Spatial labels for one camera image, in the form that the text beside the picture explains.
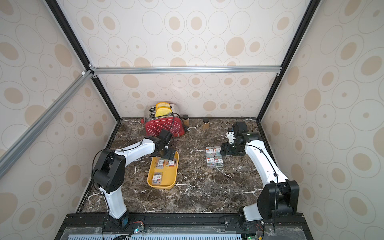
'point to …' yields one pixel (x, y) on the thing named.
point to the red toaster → (174, 123)
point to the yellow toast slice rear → (162, 104)
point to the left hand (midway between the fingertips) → (169, 153)
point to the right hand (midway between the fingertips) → (226, 152)
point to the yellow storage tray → (163, 172)
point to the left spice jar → (186, 120)
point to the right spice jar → (206, 124)
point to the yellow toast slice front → (162, 110)
